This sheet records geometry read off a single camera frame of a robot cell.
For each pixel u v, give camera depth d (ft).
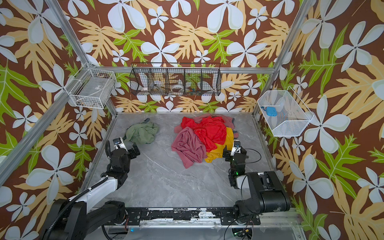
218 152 3.12
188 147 3.14
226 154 2.69
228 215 2.41
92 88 2.84
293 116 2.53
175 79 3.20
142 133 3.24
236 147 2.49
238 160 2.26
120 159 2.10
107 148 2.27
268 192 1.50
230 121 3.74
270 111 2.82
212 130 3.22
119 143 2.40
